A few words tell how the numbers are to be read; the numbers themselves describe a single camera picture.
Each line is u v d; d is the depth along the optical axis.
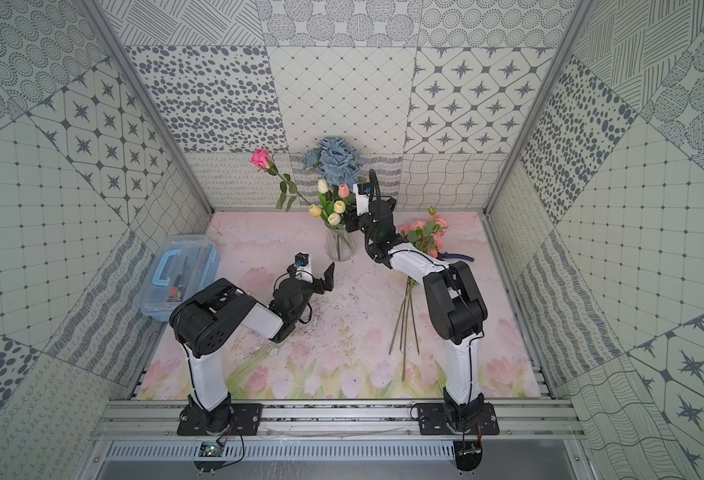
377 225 0.72
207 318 0.52
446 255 1.04
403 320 0.90
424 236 1.01
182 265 0.94
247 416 0.75
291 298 0.73
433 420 0.73
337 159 0.84
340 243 0.98
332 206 0.85
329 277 0.90
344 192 0.84
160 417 0.75
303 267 0.80
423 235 1.02
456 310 0.53
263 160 0.78
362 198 0.80
